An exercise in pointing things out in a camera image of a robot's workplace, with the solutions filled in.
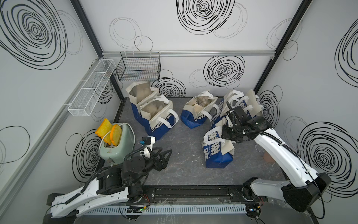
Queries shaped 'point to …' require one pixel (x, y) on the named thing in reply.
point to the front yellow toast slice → (115, 134)
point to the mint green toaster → (113, 154)
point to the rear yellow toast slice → (105, 127)
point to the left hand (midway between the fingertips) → (167, 151)
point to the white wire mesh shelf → (82, 103)
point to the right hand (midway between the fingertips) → (222, 135)
